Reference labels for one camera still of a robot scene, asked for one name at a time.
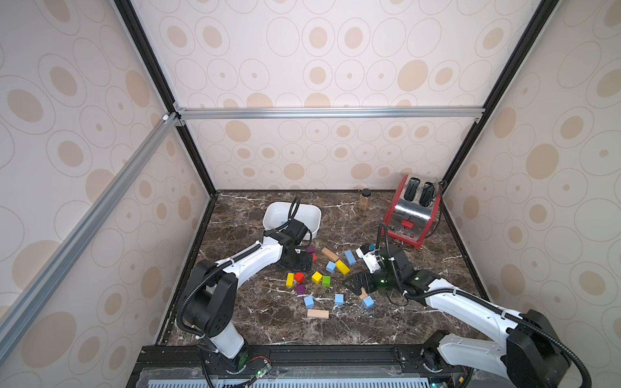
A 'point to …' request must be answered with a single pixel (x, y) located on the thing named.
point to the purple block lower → (301, 289)
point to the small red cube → (299, 276)
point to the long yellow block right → (342, 267)
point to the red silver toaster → (413, 210)
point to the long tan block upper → (328, 254)
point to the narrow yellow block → (289, 279)
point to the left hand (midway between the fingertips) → (309, 267)
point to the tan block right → (364, 294)
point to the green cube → (327, 280)
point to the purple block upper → (310, 249)
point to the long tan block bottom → (318, 313)
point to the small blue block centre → (331, 267)
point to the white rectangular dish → (276, 213)
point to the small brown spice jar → (365, 194)
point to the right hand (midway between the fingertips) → (359, 276)
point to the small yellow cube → (316, 277)
